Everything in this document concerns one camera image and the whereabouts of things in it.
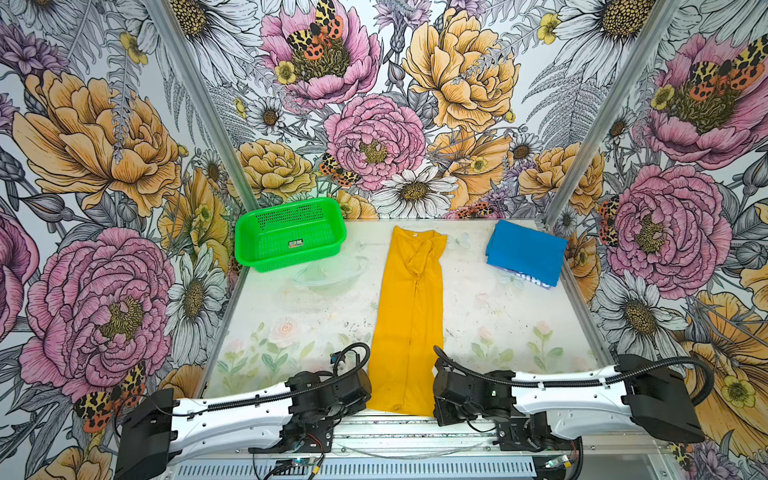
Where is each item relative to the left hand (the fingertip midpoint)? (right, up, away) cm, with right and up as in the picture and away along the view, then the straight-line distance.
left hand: (357, 408), depth 79 cm
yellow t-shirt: (+14, +18, +15) cm, 27 cm away
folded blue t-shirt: (+58, +39, +30) cm, 76 cm away
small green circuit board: (-12, -8, -8) cm, 16 cm away
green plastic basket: (-35, +47, +41) cm, 71 cm away
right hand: (+21, -3, -3) cm, 21 cm away
